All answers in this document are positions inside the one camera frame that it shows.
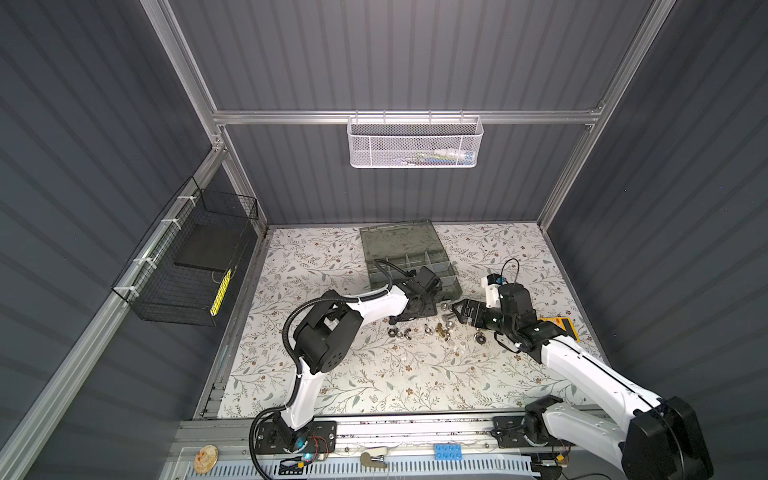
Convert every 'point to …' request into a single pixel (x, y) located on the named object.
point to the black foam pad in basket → (210, 246)
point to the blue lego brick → (448, 452)
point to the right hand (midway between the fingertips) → (468, 310)
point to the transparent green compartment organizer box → (414, 244)
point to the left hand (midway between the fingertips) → (427, 309)
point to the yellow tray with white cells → (566, 323)
